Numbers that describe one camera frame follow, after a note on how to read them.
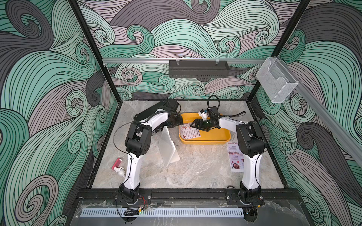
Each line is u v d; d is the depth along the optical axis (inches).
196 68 37.6
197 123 35.6
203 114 37.4
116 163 32.1
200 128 38.1
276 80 30.6
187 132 39.5
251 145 21.3
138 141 21.9
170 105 31.7
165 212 27.5
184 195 29.4
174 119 33.9
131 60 77.5
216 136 37.7
